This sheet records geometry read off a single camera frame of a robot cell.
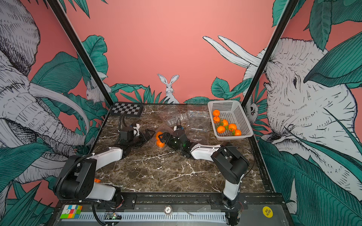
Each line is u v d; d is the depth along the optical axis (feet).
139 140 2.62
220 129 3.22
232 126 3.32
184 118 3.64
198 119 3.64
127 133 2.30
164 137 2.60
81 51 2.82
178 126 2.73
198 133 3.42
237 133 3.20
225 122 3.40
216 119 3.47
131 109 3.67
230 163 1.57
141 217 2.30
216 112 3.64
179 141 2.25
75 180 1.41
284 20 2.40
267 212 2.35
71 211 2.18
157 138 2.98
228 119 3.64
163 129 3.39
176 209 2.35
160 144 2.96
